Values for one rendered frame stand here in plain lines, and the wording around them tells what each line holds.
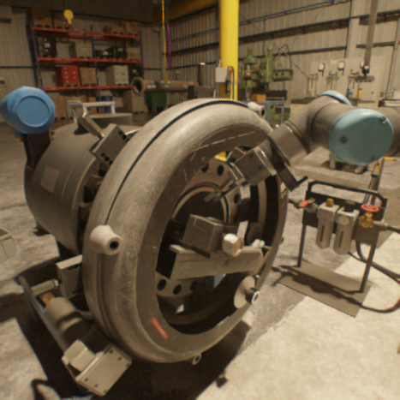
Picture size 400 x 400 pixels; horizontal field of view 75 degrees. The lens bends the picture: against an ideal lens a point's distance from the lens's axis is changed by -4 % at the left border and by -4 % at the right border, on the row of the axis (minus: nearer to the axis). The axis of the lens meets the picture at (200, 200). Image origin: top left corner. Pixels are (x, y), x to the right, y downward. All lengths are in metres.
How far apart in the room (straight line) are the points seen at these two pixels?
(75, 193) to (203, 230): 0.42
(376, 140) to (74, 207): 0.75
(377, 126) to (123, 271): 0.50
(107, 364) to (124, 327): 0.10
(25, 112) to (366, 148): 1.04
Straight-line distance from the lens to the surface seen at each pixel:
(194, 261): 0.64
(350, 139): 0.50
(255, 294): 0.91
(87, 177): 0.87
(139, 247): 0.54
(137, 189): 0.52
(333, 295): 1.64
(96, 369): 0.69
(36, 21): 16.06
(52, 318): 0.85
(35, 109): 1.16
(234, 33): 4.46
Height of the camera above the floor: 0.99
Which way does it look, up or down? 21 degrees down
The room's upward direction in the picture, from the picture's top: 1 degrees counter-clockwise
